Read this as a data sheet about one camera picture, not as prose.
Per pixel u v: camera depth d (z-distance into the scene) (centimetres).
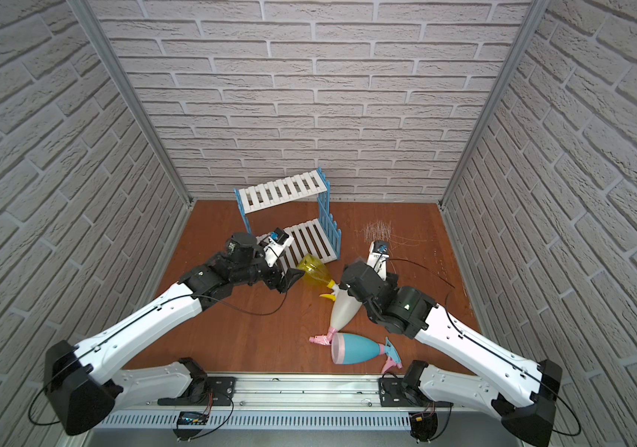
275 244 63
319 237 106
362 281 50
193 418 72
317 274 90
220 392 73
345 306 85
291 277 67
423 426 70
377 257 59
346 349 74
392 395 73
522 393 39
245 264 58
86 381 38
